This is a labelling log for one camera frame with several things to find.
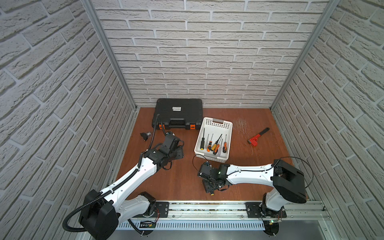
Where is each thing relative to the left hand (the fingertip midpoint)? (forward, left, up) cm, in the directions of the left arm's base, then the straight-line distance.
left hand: (180, 148), depth 82 cm
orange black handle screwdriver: (+8, -19, -12) cm, 23 cm away
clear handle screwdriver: (+10, -17, -12) cm, 23 cm away
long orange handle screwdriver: (-21, -17, -11) cm, 29 cm away
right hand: (-17, -16, -12) cm, 26 cm away
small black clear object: (+17, +25, -11) cm, 32 cm away
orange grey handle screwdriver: (+7, -23, -11) cm, 27 cm away
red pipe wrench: (+11, -49, -11) cm, 52 cm away
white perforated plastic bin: (+12, -22, -13) cm, 28 cm away
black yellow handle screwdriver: (+8, -22, -11) cm, 26 cm away
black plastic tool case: (+33, -4, -6) cm, 33 cm away
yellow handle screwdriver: (+7, -13, -10) cm, 18 cm away
